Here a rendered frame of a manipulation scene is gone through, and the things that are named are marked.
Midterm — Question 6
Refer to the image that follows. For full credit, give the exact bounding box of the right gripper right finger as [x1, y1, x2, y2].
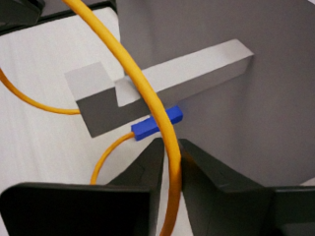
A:
[177, 138, 315, 236]

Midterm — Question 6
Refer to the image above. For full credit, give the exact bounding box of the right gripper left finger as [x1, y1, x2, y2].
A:
[0, 138, 164, 236]

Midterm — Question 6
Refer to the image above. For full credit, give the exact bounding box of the yellow cable with blue plug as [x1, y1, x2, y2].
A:
[0, 0, 182, 236]

